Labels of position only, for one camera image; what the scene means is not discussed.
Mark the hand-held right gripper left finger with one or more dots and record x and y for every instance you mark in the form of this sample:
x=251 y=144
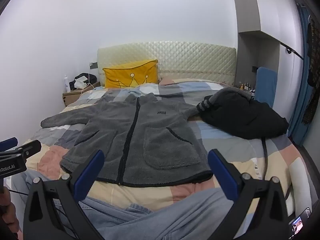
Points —
x=90 y=170

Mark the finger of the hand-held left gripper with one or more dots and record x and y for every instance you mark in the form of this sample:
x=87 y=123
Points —
x=30 y=148
x=8 y=144

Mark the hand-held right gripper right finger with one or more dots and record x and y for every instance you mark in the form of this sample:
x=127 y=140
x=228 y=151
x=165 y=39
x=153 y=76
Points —
x=222 y=177

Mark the grey fleece jacket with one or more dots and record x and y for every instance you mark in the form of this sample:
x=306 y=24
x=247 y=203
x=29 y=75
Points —
x=140 y=135

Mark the person's left hand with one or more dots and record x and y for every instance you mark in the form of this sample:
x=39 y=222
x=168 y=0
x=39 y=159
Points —
x=7 y=212

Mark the patchwork duvet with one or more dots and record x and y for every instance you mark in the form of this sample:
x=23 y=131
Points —
x=250 y=155

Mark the black jacket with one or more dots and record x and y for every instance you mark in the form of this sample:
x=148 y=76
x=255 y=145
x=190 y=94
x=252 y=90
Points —
x=240 y=117

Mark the wooden nightstand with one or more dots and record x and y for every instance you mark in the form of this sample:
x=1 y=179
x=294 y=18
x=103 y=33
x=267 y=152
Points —
x=72 y=97

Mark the white bottle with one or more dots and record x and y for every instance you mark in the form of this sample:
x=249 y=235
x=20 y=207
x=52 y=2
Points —
x=67 y=85

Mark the person's blue jeans legs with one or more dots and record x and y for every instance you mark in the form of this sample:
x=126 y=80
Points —
x=150 y=220

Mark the white tissue box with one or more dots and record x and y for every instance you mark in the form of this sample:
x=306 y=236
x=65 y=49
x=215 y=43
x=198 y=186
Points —
x=80 y=83

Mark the phone with lit screen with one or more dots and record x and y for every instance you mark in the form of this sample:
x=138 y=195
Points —
x=298 y=222

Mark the black bag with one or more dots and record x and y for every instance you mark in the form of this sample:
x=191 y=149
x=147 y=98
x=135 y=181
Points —
x=86 y=77

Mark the row of small bottles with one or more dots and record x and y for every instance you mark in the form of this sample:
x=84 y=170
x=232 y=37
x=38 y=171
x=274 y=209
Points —
x=246 y=87

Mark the yellow crown pillow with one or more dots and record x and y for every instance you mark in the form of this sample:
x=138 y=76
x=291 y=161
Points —
x=120 y=76

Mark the blue towel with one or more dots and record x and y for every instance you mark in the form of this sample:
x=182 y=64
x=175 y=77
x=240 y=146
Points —
x=266 y=85

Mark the blue curtain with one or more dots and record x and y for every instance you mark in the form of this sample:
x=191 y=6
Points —
x=300 y=92

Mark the cream quilted headboard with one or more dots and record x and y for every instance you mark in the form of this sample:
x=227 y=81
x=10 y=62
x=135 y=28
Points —
x=195 y=60

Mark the dark patterned hanging clothing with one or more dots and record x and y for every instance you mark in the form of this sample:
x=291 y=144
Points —
x=312 y=67

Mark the grey built-in cabinet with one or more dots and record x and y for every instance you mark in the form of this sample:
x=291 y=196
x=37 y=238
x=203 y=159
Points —
x=260 y=10

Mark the wall switch panel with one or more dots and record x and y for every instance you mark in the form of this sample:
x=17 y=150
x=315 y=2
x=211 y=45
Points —
x=93 y=65

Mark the black wall rail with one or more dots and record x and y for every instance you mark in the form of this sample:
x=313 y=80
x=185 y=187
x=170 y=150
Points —
x=292 y=51

